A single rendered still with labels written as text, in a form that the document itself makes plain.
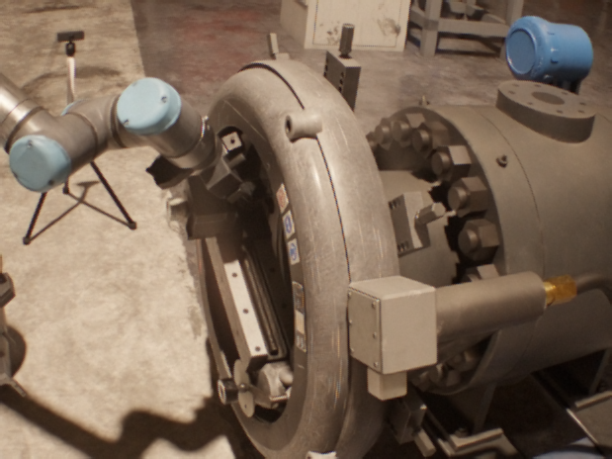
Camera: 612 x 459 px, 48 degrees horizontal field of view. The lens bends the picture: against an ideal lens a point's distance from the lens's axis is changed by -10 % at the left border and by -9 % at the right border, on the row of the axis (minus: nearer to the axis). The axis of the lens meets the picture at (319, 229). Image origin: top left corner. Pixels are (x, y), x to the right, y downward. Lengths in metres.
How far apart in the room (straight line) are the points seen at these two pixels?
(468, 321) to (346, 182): 0.25
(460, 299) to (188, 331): 1.32
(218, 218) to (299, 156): 0.34
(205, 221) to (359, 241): 0.42
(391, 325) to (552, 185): 0.53
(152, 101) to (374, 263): 0.40
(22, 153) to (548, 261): 0.88
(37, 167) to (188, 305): 1.32
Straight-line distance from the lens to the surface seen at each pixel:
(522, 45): 1.74
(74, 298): 2.37
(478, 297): 1.03
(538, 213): 1.32
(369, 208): 1.04
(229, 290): 1.36
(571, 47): 1.76
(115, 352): 2.14
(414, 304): 0.95
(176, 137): 1.15
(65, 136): 1.10
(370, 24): 5.21
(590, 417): 1.75
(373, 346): 0.96
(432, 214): 0.98
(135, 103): 1.13
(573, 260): 1.37
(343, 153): 1.07
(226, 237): 1.40
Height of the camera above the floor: 1.34
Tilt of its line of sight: 29 degrees down
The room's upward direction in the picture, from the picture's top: 6 degrees clockwise
